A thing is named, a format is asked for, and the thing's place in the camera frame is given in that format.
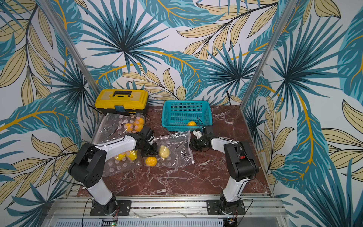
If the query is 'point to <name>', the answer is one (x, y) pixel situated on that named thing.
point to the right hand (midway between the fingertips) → (185, 145)
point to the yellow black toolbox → (122, 101)
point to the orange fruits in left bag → (137, 126)
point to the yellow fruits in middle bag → (130, 155)
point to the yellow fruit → (192, 123)
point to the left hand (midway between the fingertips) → (157, 155)
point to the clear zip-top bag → (174, 150)
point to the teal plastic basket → (186, 115)
